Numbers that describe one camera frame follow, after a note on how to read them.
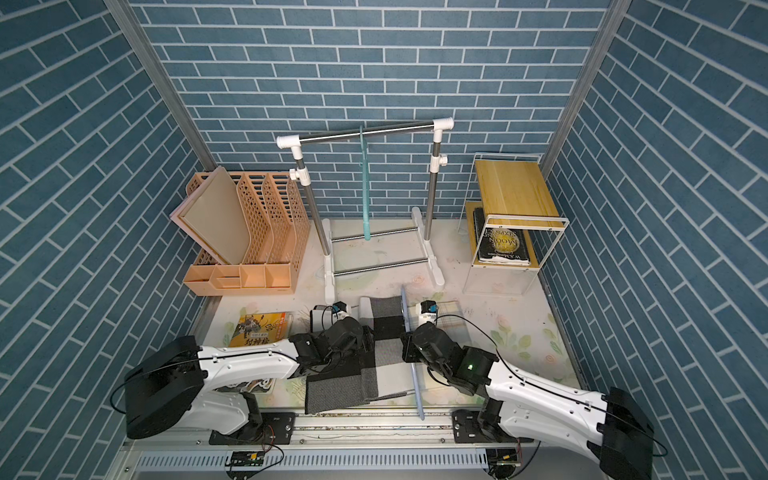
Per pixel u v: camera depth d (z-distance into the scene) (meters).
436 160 0.81
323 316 0.90
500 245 0.89
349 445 0.72
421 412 0.71
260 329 0.90
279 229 1.15
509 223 0.76
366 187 0.73
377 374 0.79
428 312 0.69
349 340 0.64
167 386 0.42
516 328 0.91
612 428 0.43
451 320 0.68
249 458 0.72
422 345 0.58
